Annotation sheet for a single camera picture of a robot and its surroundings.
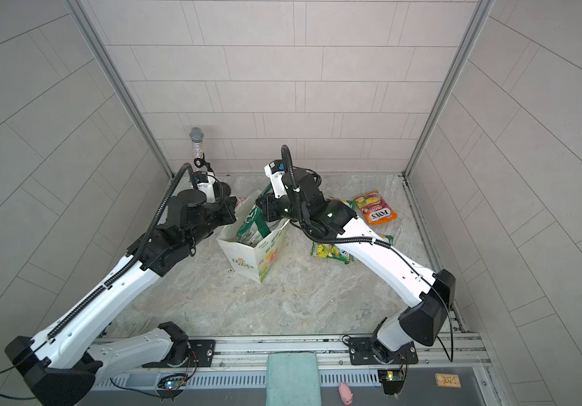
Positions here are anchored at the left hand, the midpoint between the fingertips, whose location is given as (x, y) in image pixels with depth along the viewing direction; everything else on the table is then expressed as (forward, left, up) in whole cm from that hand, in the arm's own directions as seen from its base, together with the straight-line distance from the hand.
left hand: (243, 196), depth 69 cm
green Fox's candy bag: (-2, -27, -27) cm, 38 cm away
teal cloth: (-39, -14, -29) cm, 51 cm away
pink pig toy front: (-42, -28, -28) cm, 58 cm away
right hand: (-3, -4, +1) cm, 5 cm away
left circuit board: (-41, +17, -28) cm, 52 cm away
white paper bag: (-12, -2, -15) cm, 20 cm away
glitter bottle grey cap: (+27, +21, +1) cm, 34 cm away
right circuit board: (-39, -41, -31) cm, 65 cm away
